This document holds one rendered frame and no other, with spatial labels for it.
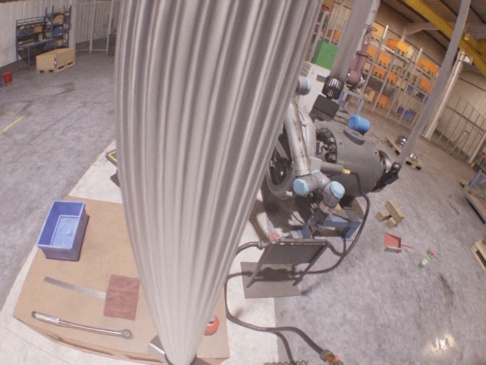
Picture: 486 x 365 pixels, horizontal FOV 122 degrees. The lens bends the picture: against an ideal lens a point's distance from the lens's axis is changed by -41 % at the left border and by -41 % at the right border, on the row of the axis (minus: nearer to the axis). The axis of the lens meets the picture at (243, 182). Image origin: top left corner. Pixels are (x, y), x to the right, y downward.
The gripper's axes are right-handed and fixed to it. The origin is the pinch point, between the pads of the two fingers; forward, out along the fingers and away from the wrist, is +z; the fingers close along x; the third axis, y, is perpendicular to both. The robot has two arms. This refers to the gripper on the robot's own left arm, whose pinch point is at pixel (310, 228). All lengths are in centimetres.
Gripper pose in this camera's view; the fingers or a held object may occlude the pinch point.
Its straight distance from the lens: 149.6
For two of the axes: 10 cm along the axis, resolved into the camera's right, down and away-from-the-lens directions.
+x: 9.7, 1.1, 2.3
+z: -2.3, 7.7, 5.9
